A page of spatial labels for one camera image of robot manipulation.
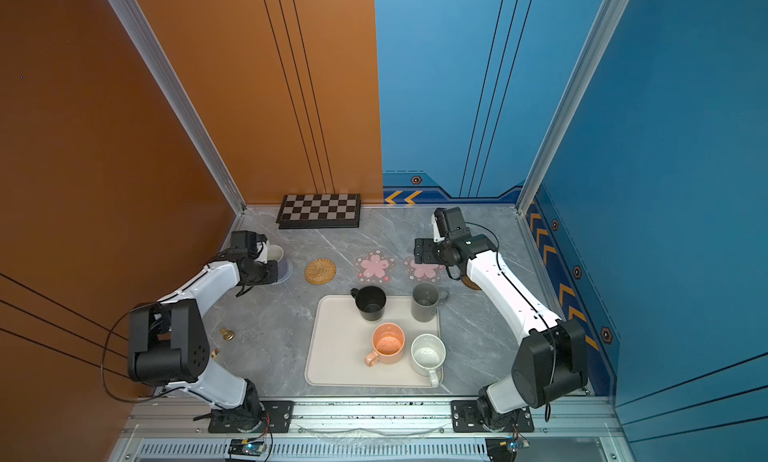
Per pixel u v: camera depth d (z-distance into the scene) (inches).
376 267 40.4
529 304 18.1
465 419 28.5
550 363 16.1
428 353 32.6
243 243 29.1
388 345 33.5
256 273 31.1
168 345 17.8
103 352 26.8
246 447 27.9
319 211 45.4
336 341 34.1
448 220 25.0
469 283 38.2
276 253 36.7
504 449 27.5
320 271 39.9
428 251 29.2
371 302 35.0
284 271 39.1
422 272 39.8
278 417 29.1
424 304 35.3
